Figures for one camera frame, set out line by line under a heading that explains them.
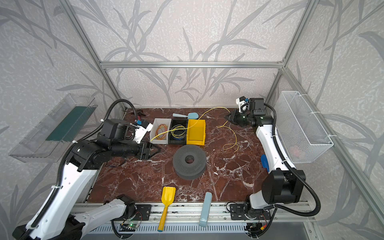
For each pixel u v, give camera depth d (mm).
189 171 807
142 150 524
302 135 614
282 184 413
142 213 734
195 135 1042
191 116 1155
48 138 634
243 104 717
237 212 728
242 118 675
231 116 684
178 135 992
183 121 1085
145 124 563
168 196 784
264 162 914
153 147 569
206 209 733
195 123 1029
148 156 543
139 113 1155
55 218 360
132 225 706
